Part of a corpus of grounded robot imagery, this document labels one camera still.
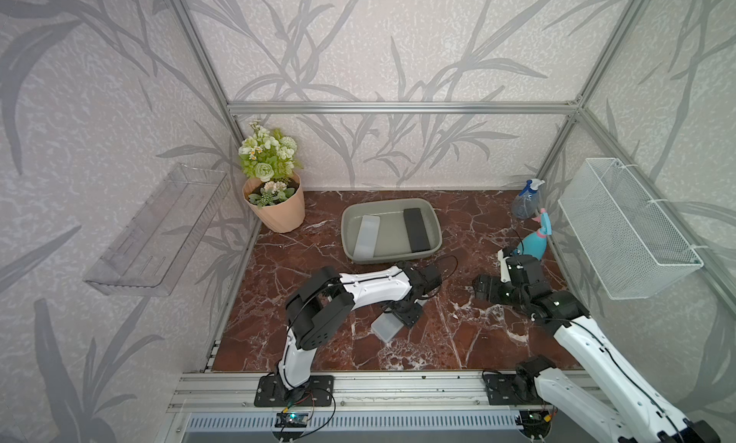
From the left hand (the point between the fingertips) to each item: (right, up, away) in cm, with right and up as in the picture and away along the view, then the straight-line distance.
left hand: (402, 315), depth 87 cm
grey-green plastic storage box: (-2, +21, +18) cm, 28 cm away
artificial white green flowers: (-42, +49, +4) cm, 65 cm away
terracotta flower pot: (-41, +30, +12) cm, 53 cm away
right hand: (+23, +12, -6) cm, 27 cm away
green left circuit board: (-29, -20, -16) cm, 38 cm away
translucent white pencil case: (-12, +22, +18) cm, 31 cm away
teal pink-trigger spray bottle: (+43, +21, +5) cm, 48 cm away
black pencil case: (+6, +25, +21) cm, 34 cm away
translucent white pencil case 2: (-5, -2, -3) cm, 6 cm away
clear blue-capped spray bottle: (+51, +35, +28) cm, 68 cm away
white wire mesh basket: (+50, +23, -24) cm, 60 cm away
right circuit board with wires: (+33, -22, -15) cm, 42 cm away
